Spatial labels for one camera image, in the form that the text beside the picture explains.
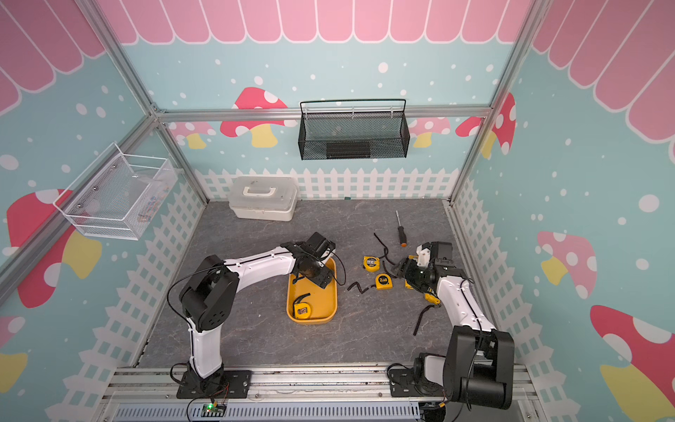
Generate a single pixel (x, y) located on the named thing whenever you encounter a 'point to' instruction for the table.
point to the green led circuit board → (213, 411)
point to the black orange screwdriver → (402, 237)
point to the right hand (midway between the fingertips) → (400, 271)
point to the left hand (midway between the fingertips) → (320, 277)
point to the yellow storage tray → (323, 301)
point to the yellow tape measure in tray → (301, 309)
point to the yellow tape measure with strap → (383, 281)
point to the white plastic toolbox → (263, 198)
